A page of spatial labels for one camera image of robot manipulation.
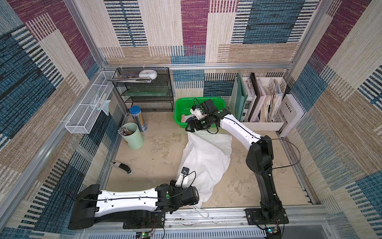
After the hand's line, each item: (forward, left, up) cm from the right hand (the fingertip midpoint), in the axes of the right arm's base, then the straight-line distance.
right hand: (190, 126), depth 90 cm
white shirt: (-12, -10, -14) cm, 21 cm away
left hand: (-31, +2, -9) cm, 33 cm away
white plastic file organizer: (+16, -48, 0) cm, 51 cm away
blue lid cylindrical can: (+10, +34, +4) cm, 36 cm away
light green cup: (-4, +35, -8) cm, 36 cm away
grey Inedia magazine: (+9, -63, +1) cm, 63 cm away
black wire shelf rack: (+29, +31, +6) cm, 43 cm away
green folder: (+22, -32, +6) cm, 39 cm away
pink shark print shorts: (+13, +4, -7) cm, 16 cm away
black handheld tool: (-20, +38, -12) cm, 45 cm away
